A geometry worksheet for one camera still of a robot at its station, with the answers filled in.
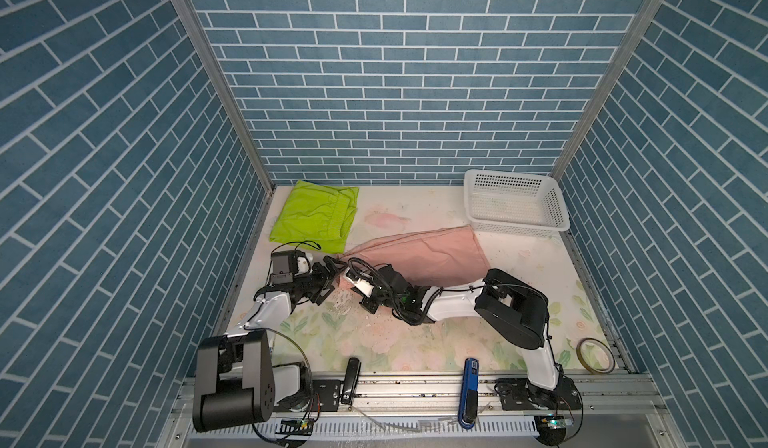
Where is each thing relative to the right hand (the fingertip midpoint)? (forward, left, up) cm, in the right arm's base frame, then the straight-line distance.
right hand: (349, 283), depth 87 cm
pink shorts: (+15, -21, -7) cm, 27 cm away
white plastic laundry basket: (+42, -57, -7) cm, 71 cm away
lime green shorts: (+28, +18, -2) cm, 33 cm away
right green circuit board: (-28, -55, -9) cm, 62 cm away
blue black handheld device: (-28, -33, -4) cm, 44 cm away
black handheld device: (-24, -4, -4) cm, 25 cm away
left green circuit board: (-34, +8, -9) cm, 36 cm away
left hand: (+2, +2, +2) cm, 4 cm away
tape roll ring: (-15, -67, -9) cm, 69 cm away
